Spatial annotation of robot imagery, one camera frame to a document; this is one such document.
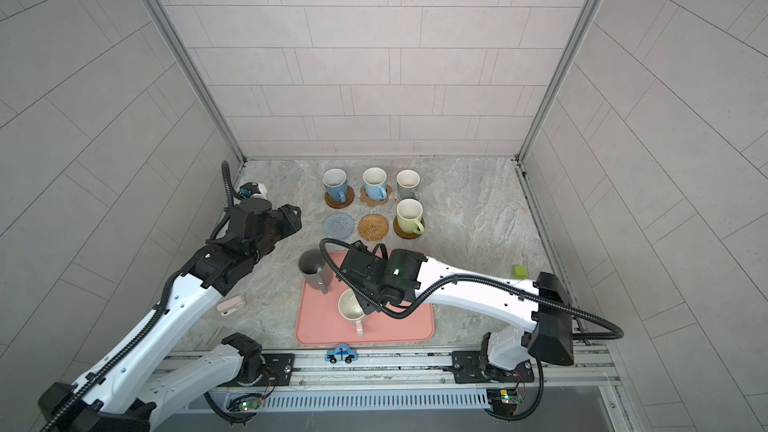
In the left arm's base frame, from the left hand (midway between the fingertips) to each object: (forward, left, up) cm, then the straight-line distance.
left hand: (302, 207), depth 74 cm
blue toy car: (-29, -11, -21) cm, 37 cm away
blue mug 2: (+19, -16, -15) cm, 29 cm away
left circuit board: (-39, +8, -19) cm, 44 cm away
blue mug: (+19, -3, -15) cm, 25 cm away
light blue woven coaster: (+8, -4, -23) cm, 24 cm away
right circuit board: (-38, -49, -23) cm, 67 cm away
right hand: (-20, -17, -10) cm, 28 cm away
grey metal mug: (-8, -1, -20) cm, 22 cm away
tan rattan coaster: (+8, -16, -23) cm, 29 cm away
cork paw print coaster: (+18, -14, -24) cm, 33 cm away
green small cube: (-7, -60, -23) cm, 64 cm away
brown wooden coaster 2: (+5, -26, -24) cm, 36 cm away
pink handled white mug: (-18, -11, -22) cm, 31 cm away
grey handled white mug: (+22, -27, -17) cm, 39 cm away
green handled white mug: (+10, -28, -18) cm, 34 cm away
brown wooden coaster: (+20, -7, -23) cm, 31 cm away
